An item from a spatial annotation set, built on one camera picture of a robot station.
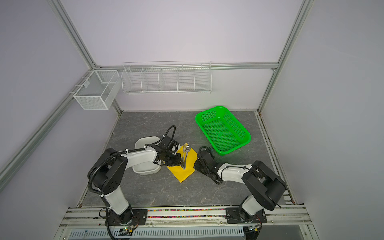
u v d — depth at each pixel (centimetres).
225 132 108
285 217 75
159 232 71
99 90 103
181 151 97
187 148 97
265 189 44
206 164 69
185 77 97
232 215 74
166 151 74
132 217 72
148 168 85
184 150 99
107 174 47
